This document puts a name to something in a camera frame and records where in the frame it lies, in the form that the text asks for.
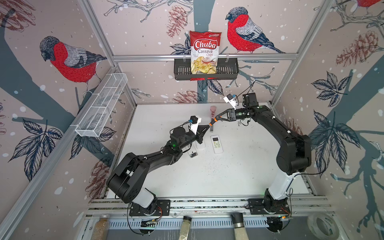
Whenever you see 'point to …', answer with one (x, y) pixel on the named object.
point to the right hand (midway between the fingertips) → (215, 120)
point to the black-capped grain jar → (239, 231)
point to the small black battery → (193, 154)
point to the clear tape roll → (323, 226)
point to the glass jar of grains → (101, 230)
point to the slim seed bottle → (184, 229)
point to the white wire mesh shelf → (93, 121)
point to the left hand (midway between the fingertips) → (208, 126)
